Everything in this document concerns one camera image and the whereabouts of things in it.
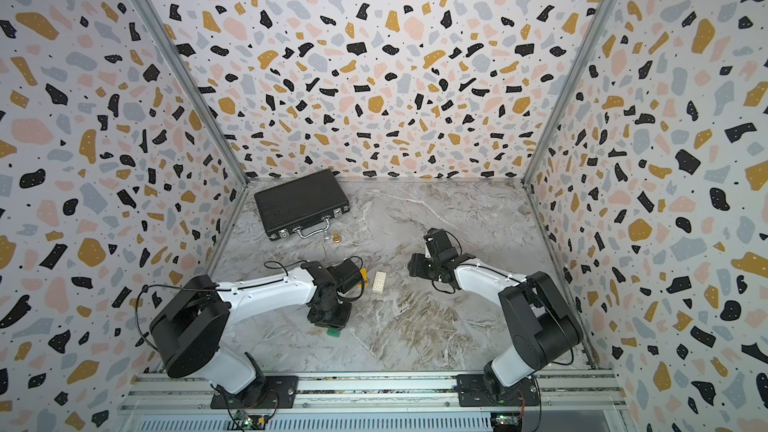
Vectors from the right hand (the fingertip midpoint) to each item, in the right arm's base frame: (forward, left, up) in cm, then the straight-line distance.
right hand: (414, 266), depth 92 cm
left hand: (-18, +19, -2) cm, 26 cm away
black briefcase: (+23, +39, +2) cm, 46 cm away
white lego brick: (-4, +11, -3) cm, 12 cm away
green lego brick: (-20, +23, -2) cm, 30 cm away
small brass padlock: (+12, +27, -2) cm, 30 cm away
